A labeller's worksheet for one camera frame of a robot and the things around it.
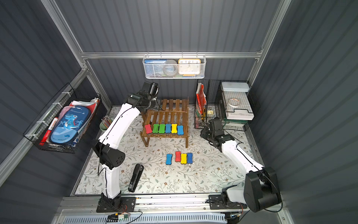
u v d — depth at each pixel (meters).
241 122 0.99
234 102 0.95
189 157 0.89
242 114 0.91
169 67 0.87
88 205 0.75
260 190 0.41
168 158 0.91
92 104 0.79
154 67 0.84
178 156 0.89
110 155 0.54
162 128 0.87
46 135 0.64
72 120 0.67
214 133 0.65
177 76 0.89
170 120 0.93
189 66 0.88
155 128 0.86
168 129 0.85
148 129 0.87
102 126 0.91
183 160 0.89
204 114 1.12
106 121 0.89
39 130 0.62
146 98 0.61
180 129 0.85
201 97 1.16
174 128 0.86
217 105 1.22
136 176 0.81
